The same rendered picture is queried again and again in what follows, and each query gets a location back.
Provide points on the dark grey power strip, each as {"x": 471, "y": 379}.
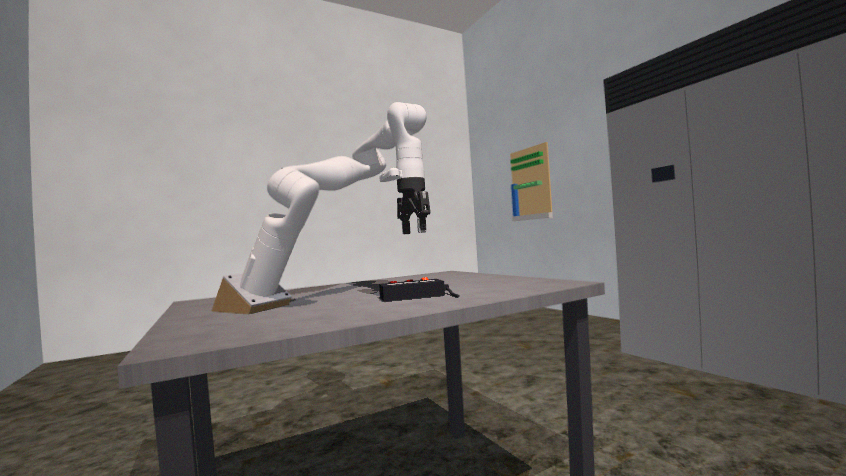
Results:
{"x": 410, "y": 289}

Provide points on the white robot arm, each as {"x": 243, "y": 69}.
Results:
{"x": 291, "y": 188}

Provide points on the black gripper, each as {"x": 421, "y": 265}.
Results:
{"x": 414, "y": 200}

